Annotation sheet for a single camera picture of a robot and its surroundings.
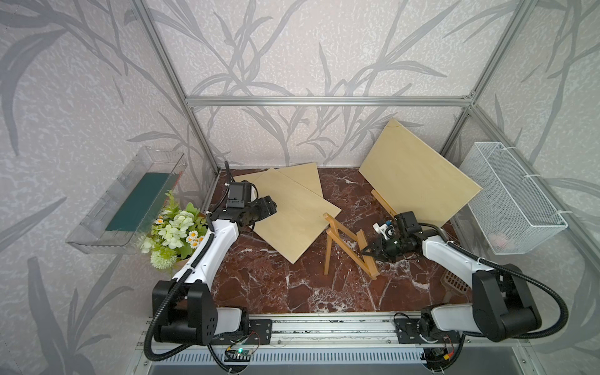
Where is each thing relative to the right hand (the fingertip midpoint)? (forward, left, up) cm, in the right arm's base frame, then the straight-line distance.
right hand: (363, 252), depth 83 cm
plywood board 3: (+41, +22, -3) cm, 47 cm away
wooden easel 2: (-5, 0, +2) cm, 6 cm away
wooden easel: (+26, -11, -3) cm, 29 cm away
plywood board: (+26, -19, +13) cm, 35 cm away
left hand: (+13, +34, +10) cm, 38 cm away
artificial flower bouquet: (-4, +55, +23) cm, 60 cm away
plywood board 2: (+17, +23, -2) cm, 29 cm away
